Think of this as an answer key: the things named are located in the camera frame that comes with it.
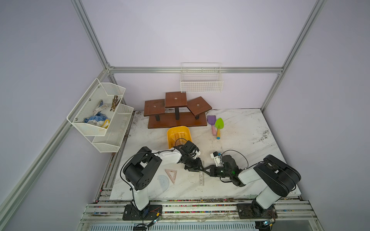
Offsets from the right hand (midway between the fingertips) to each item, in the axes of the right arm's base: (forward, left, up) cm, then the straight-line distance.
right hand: (204, 172), depth 89 cm
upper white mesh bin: (+18, +58, +36) cm, 71 cm away
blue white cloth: (+14, +54, +36) cm, 67 cm away
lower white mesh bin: (+7, +50, +25) cm, 57 cm away
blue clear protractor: (-6, +24, +1) cm, 25 cm away
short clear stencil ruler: (-3, +2, +1) cm, 4 cm away
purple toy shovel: (+42, -10, +2) cm, 44 cm away
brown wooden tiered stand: (+41, +20, +13) cm, 48 cm away
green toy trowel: (+37, -15, +1) cm, 40 cm away
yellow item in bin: (+13, +52, +33) cm, 63 cm away
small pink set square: (-4, +19, +1) cm, 20 cm away
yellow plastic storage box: (+27, +17, +2) cm, 32 cm away
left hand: (0, +2, +3) cm, 3 cm away
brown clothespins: (+29, +52, +34) cm, 68 cm away
